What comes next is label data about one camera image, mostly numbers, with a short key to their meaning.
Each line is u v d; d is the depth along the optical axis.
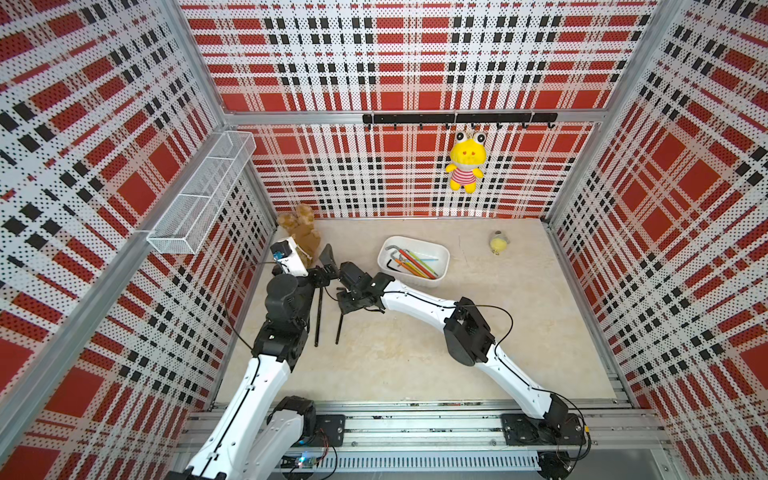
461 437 0.73
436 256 1.08
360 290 0.75
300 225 1.10
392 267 1.07
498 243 1.10
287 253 0.60
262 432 0.56
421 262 1.08
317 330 0.91
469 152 0.91
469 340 0.61
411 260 1.07
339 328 0.93
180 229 0.69
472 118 0.89
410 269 1.05
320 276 0.65
